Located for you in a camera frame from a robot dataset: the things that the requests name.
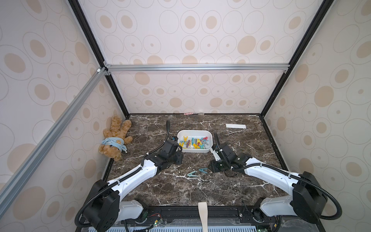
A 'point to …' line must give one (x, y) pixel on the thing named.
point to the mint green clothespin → (193, 173)
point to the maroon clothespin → (188, 143)
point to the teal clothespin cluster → (202, 147)
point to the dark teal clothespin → (202, 169)
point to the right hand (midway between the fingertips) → (214, 165)
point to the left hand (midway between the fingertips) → (185, 154)
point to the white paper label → (235, 125)
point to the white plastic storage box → (195, 140)
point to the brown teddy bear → (116, 138)
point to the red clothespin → (206, 138)
